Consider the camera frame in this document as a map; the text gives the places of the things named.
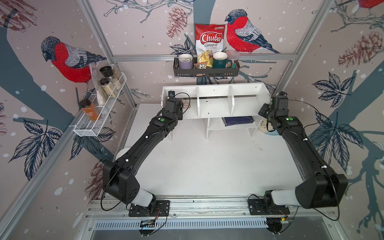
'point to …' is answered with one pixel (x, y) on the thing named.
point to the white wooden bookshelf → (224, 106)
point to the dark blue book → (227, 121)
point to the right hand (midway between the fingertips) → (264, 106)
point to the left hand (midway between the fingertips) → (178, 105)
